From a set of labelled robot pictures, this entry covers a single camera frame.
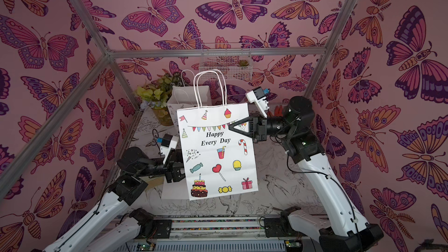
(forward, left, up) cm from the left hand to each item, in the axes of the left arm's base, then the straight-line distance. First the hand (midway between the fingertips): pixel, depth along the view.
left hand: (198, 165), depth 58 cm
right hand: (+5, -12, +14) cm, 19 cm away
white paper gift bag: (+3, +17, -34) cm, 38 cm away
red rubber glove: (+54, -43, -32) cm, 76 cm away
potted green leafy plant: (+44, +28, -7) cm, 53 cm away
